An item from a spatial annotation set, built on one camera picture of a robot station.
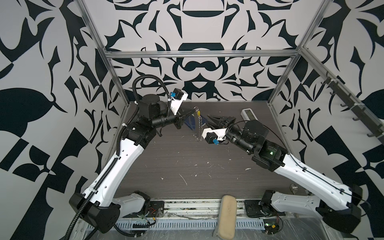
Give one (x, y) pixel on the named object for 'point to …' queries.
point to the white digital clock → (247, 115)
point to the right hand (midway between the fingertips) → (212, 113)
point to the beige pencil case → (226, 225)
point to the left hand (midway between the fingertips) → (194, 106)
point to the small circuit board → (271, 226)
